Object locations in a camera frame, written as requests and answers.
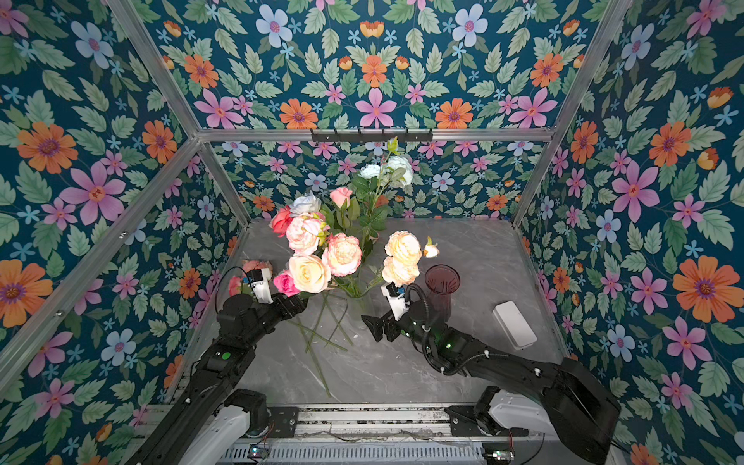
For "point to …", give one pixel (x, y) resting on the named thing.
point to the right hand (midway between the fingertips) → (382, 300)
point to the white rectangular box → (514, 325)
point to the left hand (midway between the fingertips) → (306, 288)
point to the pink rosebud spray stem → (314, 358)
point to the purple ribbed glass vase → (441, 282)
